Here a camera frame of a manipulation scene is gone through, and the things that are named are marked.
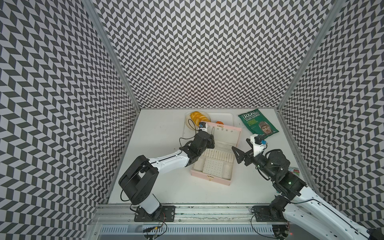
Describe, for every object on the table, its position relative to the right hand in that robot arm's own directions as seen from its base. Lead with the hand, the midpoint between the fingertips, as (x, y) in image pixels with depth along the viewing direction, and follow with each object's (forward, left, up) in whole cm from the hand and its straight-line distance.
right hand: (239, 146), depth 71 cm
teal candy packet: (-4, -35, -21) cm, 41 cm away
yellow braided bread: (+35, +21, -18) cm, 45 cm away
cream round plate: (+33, +27, -22) cm, 48 cm away
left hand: (+12, +12, -9) cm, 19 cm away
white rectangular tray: (+36, -1, -21) cm, 42 cm away
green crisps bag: (+29, -22, -20) cm, 42 cm away
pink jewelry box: (-2, +10, -16) cm, 19 cm away
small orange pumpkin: (+30, +5, -18) cm, 36 cm away
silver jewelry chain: (+13, +12, -5) cm, 19 cm away
